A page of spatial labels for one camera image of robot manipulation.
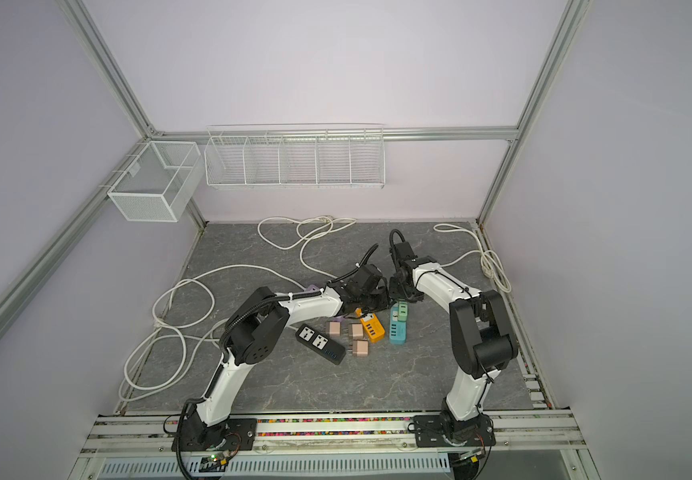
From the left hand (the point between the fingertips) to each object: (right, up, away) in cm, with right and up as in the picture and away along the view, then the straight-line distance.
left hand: (396, 307), depth 93 cm
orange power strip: (-7, -6, -4) cm, 10 cm away
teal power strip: (0, -4, -4) cm, 6 cm away
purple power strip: (-27, +5, +6) cm, 28 cm away
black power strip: (-23, -10, -7) cm, 26 cm away
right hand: (+2, +3, +1) cm, 4 cm away
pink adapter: (-12, -6, -4) cm, 15 cm away
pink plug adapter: (-19, -6, -4) cm, 21 cm away
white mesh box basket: (-80, +41, +9) cm, 91 cm away
